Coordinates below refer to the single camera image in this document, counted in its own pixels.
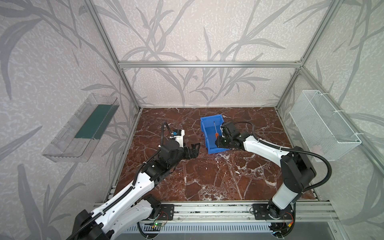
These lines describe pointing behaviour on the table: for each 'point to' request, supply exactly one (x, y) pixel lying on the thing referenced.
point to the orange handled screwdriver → (216, 134)
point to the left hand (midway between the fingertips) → (195, 140)
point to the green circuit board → (159, 224)
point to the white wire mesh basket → (324, 131)
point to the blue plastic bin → (208, 130)
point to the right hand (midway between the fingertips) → (216, 138)
